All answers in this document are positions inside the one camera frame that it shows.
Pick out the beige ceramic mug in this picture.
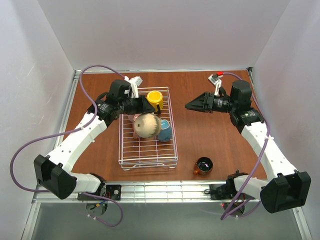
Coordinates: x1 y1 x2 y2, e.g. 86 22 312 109
135 113 161 139

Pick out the white wire dish rack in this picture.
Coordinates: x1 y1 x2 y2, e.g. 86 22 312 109
118 86 178 171

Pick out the pale pink faceted mug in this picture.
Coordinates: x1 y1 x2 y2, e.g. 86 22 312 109
128 114 136 122

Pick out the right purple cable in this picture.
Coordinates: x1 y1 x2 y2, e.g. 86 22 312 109
219 71 271 221

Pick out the salmon pink floral mug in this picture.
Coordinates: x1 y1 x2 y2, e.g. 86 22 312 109
132 114 140 139

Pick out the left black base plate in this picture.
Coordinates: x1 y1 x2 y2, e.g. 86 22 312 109
77 184 122 201

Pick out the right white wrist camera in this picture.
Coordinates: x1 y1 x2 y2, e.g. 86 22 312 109
208 71 224 96

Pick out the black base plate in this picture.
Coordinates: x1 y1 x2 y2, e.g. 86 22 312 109
77 184 122 201
204 184 237 200

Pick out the blue floral mug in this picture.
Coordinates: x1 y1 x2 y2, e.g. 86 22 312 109
156 119 173 142

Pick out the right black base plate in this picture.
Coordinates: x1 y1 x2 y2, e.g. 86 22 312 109
204 184 237 200

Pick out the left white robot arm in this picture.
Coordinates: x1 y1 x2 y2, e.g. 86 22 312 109
33 76 155 200

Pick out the dark glossy orange mug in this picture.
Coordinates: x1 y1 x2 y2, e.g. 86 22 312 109
193 156 213 176

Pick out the aluminium front rail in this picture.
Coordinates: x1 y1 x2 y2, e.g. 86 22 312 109
32 179 266 204

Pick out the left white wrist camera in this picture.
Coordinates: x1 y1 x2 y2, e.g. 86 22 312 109
124 76 143 98

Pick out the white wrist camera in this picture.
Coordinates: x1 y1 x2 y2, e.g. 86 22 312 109
124 76 143 98
208 71 224 96

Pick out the yellow mug black handle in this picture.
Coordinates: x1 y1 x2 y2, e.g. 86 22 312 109
146 90 164 114

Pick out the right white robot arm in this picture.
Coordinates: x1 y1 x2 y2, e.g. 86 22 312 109
185 80 311 214

